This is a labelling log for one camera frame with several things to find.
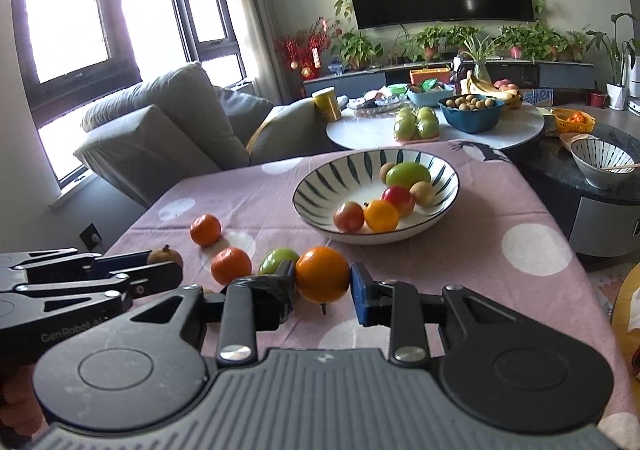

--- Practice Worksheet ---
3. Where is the red flower decoration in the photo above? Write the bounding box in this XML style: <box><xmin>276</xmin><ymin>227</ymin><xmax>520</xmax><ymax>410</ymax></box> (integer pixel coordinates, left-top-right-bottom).
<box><xmin>274</xmin><ymin>18</ymin><xmax>334</xmax><ymax>82</ymax></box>

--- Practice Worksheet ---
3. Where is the dark television cabinet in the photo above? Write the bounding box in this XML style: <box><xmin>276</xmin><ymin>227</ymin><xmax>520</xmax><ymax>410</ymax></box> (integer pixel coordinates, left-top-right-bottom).
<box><xmin>300</xmin><ymin>59</ymin><xmax>597</xmax><ymax>104</ymax></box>

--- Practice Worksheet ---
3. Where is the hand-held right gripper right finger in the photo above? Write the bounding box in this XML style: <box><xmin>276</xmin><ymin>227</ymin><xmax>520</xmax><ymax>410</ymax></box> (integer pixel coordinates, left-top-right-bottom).
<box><xmin>350</xmin><ymin>261</ymin><xmax>522</xmax><ymax>366</ymax></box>

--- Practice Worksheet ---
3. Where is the wooden dish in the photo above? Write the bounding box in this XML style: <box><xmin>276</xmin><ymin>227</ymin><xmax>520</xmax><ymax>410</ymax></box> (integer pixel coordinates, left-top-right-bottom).
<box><xmin>559</xmin><ymin>132</ymin><xmax>599</xmax><ymax>151</ymax></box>

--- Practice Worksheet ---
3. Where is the grey sofa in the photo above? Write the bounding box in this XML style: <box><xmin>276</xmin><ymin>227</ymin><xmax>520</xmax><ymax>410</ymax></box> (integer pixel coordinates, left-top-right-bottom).
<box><xmin>74</xmin><ymin>63</ymin><xmax>346</xmax><ymax>209</ymax></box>

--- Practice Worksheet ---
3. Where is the pink polka dot tablecloth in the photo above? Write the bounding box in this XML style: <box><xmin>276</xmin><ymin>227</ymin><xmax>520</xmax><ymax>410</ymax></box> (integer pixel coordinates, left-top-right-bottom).
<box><xmin>100</xmin><ymin>140</ymin><xmax>640</xmax><ymax>450</ymax></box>

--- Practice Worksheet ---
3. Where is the glass snack plate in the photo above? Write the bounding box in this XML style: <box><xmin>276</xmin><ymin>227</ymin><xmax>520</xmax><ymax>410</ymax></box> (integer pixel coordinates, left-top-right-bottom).
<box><xmin>347</xmin><ymin>93</ymin><xmax>406</xmax><ymax>117</ymax></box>

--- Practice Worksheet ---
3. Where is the dark round table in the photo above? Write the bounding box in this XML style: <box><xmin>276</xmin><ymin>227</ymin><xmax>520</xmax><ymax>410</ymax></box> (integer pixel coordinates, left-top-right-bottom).
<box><xmin>515</xmin><ymin>103</ymin><xmax>640</xmax><ymax>259</ymax></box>

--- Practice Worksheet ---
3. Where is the small orange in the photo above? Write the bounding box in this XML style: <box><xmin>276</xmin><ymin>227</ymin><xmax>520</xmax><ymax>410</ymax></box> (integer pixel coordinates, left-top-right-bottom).
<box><xmin>363</xmin><ymin>199</ymin><xmax>401</xmax><ymax>233</ymax></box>

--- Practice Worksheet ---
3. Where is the round orange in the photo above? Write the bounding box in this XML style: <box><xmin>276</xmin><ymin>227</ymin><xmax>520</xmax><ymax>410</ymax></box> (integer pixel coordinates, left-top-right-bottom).
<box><xmin>211</xmin><ymin>247</ymin><xmax>253</xmax><ymax>286</ymax></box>
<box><xmin>190</xmin><ymin>213</ymin><xmax>222</xmax><ymax>247</ymax></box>

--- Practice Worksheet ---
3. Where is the yellow canister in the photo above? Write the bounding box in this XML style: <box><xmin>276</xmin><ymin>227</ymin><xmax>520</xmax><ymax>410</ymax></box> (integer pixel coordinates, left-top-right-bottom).
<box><xmin>312</xmin><ymin>87</ymin><xmax>343</xmax><ymax>124</ymax></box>

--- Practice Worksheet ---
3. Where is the grey-blue cushion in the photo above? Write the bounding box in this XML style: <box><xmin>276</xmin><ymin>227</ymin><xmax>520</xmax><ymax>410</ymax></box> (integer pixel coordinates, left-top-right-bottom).
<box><xmin>217</xmin><ymin>88</ymin><xmax>275</xmax><ymax>144</ymax></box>

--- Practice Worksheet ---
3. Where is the bag of green apples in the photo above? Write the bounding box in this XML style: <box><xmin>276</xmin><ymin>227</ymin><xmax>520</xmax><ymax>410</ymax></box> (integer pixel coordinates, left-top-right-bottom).
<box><xmin>393</xmin><ymin>105</ymin><xmax>441</xmax><ymax>142</ymax></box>

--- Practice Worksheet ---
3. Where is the white vacuum station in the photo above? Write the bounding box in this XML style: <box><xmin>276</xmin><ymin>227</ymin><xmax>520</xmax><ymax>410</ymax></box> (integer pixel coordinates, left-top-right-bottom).
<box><xmin>625</xmin><ymin>50</ymin><xmax>640</xmax><ymax>117</ymax></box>

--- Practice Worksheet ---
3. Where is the bunch of bananas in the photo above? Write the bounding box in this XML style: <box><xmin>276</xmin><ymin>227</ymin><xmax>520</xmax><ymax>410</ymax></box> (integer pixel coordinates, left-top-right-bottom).
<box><xmin>465</xmin><ymin>71</ymin><xmax>524</xmax><ymax>110</ymax></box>

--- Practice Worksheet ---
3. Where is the large striped white bowl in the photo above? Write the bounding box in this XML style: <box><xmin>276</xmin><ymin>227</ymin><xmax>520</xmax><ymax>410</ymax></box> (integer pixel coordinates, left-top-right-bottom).
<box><xmin>292</xmin><ymin>149</ymin><xmax>461</xmax><ymax>245</ymax></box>

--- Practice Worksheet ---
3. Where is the white round table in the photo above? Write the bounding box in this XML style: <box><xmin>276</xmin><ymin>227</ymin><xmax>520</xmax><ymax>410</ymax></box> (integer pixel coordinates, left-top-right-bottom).
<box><xmin>326</xmin><ymin>99</ymin><xmax>546</xmax><ymax>152</ymax></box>

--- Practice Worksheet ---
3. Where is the person's left hand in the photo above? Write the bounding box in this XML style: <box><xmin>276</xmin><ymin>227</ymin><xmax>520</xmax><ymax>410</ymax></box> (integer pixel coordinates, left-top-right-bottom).
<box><xmin>0</xmin><ymin>369</ymin><xmax>47</xmax><ymax>437</ymax></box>

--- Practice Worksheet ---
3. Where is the beige curtain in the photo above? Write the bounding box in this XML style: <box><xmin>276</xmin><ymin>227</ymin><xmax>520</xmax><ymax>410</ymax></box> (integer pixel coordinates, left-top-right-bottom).
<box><xmin>219</xmin><ymin>0</ymin><xmax>287</xmax><ymax>104</ymax></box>

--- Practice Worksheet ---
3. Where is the oval green mango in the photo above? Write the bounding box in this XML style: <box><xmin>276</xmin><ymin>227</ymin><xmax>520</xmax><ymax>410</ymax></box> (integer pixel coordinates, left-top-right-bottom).
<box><xmin>385</xmin><ymin>161</ymin><xmax>432</xmax><ymax>188</ymax></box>

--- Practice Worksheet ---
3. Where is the red apple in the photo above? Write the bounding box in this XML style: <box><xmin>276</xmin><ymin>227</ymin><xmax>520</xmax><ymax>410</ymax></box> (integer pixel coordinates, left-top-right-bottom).
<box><xmin>381</xmin><ymin>185</ymin><xmax>417</xmax><ymax>218</ymax></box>
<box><xmin>333</xmin><ymin>201</ymin><xmax>366</xmax><ymax>234</ymax></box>

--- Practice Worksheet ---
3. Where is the spider plant in vase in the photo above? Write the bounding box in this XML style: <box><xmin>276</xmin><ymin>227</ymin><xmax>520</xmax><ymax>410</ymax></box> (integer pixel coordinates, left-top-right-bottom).
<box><xmin>457</xmin><ymin>33</ymin><xmax>507</xmax><ymax>84</ymax></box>

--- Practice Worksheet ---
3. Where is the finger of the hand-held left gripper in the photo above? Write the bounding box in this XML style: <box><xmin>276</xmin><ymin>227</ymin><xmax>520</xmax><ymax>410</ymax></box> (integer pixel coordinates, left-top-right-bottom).
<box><xmin>0</xmin><ymin>261</ymin><xmax>184</xmax><ymax>319</ymax></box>
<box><xmin>0</xmin><ymin>247</ymin><xmax>153</xmax><ymax>284</ymax></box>

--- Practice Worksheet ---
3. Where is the orange box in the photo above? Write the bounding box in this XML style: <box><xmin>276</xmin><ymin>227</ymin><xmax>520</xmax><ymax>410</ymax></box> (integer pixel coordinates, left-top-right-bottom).
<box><xmin>410</xmin><ymin>66</ymin><xmax>452</xmax><ymax>86</ymax></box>

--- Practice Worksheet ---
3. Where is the black wall socket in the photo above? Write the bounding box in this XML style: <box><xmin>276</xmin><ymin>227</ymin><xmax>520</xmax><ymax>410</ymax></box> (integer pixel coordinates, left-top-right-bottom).
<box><xmin>80</xmin><ymin>223</ymin><xmax>106</xmax><ymax>252</ymax></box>

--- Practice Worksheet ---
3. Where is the yellow wooden stool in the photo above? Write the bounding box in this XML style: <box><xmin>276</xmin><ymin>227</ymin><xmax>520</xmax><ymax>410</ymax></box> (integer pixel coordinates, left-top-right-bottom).
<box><xmin>611</xmin><ymin>263</ymin><xmax>640</xmax><ymax>382</ymax></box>

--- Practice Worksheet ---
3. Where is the blue bowl of kiwis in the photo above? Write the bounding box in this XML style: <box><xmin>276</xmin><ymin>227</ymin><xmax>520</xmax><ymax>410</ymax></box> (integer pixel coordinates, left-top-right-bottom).
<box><xmin>438</xmin><ymin>94</ymin><xmax>505</xmax><ymax>134</ymax></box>

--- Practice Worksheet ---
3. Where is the yellow-orange orange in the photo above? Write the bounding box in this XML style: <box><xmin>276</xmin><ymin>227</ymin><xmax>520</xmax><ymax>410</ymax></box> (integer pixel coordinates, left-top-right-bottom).
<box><xmin>295</xmin><ymin>246</ymin><xmax>351</xmax><ymax>316</ymax></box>

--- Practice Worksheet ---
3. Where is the orange basket of tangerines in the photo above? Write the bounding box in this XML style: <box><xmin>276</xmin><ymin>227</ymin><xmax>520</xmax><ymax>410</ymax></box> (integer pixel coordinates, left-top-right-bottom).
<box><xmin>551</xmin><ymin>108</ymin><xmax>597</xmax><ymax>136</ymax></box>

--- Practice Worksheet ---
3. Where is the round green fruit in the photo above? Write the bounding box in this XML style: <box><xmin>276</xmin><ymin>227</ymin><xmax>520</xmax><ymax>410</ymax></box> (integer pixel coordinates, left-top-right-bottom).
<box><xmin>258</xmin><ymin>247</ymin><xmax>300</xmax><ymax>277</ymax></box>

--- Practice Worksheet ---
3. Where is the potted green plant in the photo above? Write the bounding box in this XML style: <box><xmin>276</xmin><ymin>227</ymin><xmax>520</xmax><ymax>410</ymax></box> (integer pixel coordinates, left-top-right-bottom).
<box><xmin>567</xmin><ymin>30</ymin><xmax>591</xmax><ymax>62</ymax></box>
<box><xmin>415</xmin><ymin>26</ymin><xmax>447</xmax><ymax>62</ymax></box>
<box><xmin>444</xmin><ymin>24</ymin><xmax>479</xmax><ymax>52</ymax></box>
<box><xmin>332</xmin><ymin>28</ymin><xmax>384</xmax><ymax>72</ymax></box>
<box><xmin>500</xmin><ymin>25</ymin><xmax>532</xmax><ymax>60</ymax></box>
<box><xmin>530</xmin><ymin>25</ymin><xmax>571</xmax><ymax>59</ymax></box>

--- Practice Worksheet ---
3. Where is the grey pillow yellow trim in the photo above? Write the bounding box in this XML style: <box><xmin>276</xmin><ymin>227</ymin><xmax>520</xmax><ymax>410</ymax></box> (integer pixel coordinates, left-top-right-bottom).
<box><xmin>246</xmin><ymin>98</ymin><xmax>327</xmax><ymax>166</ymax></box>

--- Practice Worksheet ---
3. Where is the small striped bowl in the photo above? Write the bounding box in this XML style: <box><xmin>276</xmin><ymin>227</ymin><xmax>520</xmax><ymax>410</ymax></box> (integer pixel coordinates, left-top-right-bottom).
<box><xmin>570</xmin><ymin>138</ymin><xmax>636</xmax><ymax>190</ymax></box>

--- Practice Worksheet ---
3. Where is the teal tray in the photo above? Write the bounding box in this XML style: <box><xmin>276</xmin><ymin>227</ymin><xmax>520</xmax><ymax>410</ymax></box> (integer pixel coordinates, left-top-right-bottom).
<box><xmin>406</xmin><ymin>83</ymin><xmax>456</xmax><ymax>108</ymax></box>

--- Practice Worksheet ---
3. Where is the tall plant white pot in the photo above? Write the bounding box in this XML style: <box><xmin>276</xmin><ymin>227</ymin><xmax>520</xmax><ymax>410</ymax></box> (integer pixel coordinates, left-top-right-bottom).
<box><xmin>585</xmin><ymin>13</ymin><xmax>639</xmax><ymax>110</ymax></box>

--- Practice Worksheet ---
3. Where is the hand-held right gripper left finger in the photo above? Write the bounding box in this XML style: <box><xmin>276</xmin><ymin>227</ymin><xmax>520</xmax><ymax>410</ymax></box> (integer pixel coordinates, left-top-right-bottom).
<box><xmin>121</xmin><ymin>260</ymin><xmax>297</xmax><ymax>366</ymax></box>

